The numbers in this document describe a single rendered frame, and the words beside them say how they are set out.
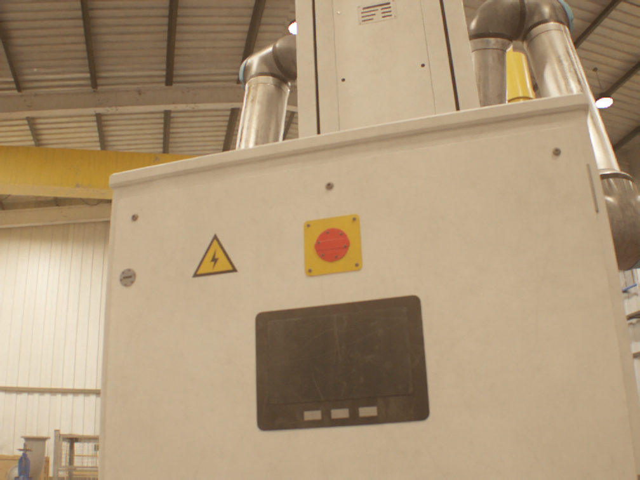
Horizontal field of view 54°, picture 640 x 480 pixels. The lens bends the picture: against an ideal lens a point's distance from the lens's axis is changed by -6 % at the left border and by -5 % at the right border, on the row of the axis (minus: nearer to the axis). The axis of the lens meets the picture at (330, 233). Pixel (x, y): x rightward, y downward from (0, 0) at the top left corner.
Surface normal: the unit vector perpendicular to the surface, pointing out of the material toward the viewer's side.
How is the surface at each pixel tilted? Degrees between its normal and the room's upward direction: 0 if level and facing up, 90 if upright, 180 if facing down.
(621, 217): 85
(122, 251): 90
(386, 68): 90
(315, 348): 90
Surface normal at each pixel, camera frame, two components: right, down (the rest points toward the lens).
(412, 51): -0.27, -0.32
